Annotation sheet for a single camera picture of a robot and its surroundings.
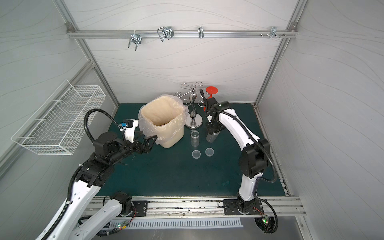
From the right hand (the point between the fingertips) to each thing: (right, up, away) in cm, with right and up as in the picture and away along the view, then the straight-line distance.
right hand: (215, 129), depth 85 cm
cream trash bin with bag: (-33, +7, +13) cm, 37 cm away
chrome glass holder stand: (-14, +4, +22) cm, 27 cm away
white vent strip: (-19, -44, -15) cm, 50 cm away
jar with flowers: (-2, -7, +10) cm, 12 cm away
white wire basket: (-76, +3, -17) cm, 77 cm away
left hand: (-34, -1, -18) cm, 39 cm away
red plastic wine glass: (-2, +23, +5) cm, 24 cm away
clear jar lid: (-3, -15, +8) cm, 17 cm away
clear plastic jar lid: (-11, -17, +8) cm, 22 cm away
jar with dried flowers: (-12, -6, +6) cm, 15 cm away
